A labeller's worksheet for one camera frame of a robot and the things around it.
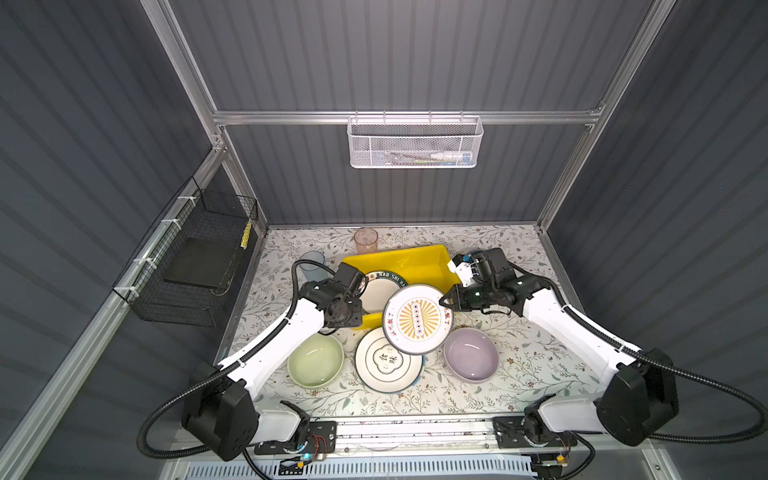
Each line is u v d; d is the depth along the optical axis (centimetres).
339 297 59
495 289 61
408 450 73
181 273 70
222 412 39
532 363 85
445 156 90
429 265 103
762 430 39
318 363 87
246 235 83
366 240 102
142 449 38
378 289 103
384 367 84
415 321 79
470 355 88
